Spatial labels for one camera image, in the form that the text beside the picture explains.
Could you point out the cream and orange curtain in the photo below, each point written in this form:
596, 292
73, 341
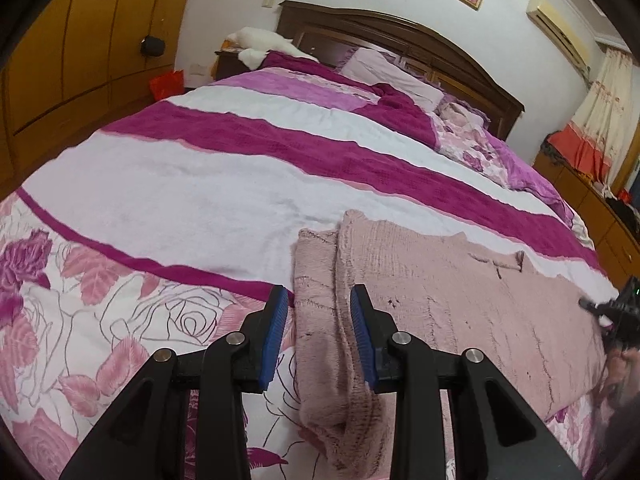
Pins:
595, 120

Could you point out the dark wooden headboard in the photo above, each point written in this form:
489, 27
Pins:
400, 35

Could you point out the small black hanging bag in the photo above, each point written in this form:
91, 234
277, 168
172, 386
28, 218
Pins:
151, 46

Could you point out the white cloth bundle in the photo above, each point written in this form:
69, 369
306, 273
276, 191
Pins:
260, 42

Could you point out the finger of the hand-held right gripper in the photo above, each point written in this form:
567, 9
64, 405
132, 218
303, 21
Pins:
595, 306

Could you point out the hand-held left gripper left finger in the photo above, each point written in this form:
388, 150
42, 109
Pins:
274, 340

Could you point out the lavender pillow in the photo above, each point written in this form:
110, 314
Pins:
385, 76

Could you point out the red bag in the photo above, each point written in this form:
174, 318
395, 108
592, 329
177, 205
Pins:
166, 86

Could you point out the pink knitted cardigan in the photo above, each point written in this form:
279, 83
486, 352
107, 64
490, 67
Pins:
450, 300

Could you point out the wall air conditioner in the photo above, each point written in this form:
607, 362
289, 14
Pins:
557, 27

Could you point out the person's right hand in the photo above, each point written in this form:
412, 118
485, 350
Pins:
622, 370

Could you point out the dark wooden nightstand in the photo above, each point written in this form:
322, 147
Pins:
227, 66

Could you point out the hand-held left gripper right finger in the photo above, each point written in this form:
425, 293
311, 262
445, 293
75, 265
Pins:
364, 340

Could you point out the pile of clothes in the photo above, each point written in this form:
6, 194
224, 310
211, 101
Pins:
622, 207

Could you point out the brown wooden wardrobe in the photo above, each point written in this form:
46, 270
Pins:
75, 50

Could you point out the magenta white striped blanket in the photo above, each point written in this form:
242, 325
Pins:
200, 175

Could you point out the low wooden cabinet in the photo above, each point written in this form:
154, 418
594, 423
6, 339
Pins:
585, 210

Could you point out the folded floral quilt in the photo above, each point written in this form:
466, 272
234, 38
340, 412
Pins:
465, 145

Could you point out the pink floral duvet cover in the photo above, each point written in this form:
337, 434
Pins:
100, 310

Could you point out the white wall socket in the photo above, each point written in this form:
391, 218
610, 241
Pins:
199, 70

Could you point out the purple plush quilt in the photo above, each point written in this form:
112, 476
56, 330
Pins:
530, 175

